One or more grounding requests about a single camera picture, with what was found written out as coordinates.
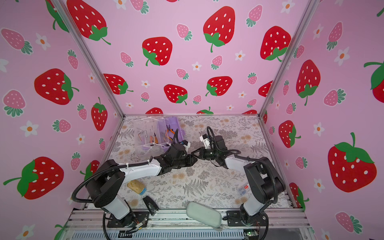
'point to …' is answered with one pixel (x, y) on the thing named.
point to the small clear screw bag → (243, 190)
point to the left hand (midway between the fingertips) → (198, 159)
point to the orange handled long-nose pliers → (168, 129)
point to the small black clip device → (151, 205)
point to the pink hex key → (139, 137)
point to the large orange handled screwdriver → (156, 139)
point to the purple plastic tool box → (156, 134)
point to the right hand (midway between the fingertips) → (190, 154)
